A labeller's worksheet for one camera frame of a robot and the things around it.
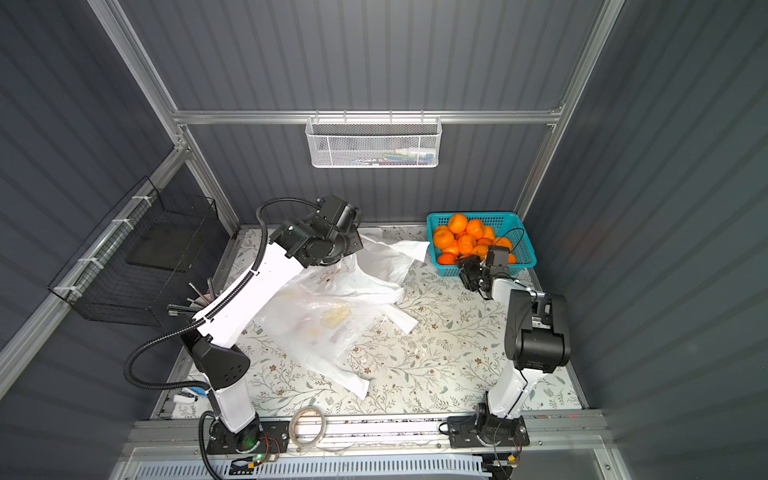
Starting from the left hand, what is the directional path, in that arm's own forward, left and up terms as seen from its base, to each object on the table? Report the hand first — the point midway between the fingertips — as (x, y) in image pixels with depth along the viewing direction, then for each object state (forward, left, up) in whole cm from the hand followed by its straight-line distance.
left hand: (359, 243), depth 75 cm
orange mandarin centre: (+19, -35, -21) cm, 45 cm away
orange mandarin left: (+22, -27, -21) cm, 40 cm away
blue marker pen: (-27, +44, -29) cm, 59 cm away
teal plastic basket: (+30, -51, -23) cm, 64 cm away
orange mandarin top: (+26, -32, -19) cm, 46 cm away
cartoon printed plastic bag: (-8, -3, -2) cm, 8 cm away
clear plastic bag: (-8, +16, -32) cm, 36 cm away
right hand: (+10, -31, -21) cm, 39 cm away
